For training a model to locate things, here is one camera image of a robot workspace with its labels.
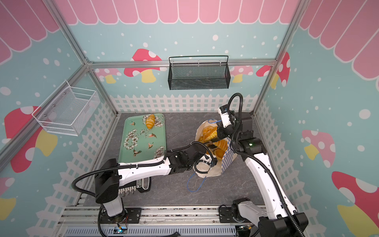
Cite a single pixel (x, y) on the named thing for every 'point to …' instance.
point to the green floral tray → (143, 138)
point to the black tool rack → (143, 185)
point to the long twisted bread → (221, 144)
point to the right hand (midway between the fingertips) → (218, 121)
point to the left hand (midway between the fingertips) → (198, 144)
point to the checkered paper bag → (217, 168)
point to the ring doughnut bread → (208, 131)
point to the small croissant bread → (150, 121)
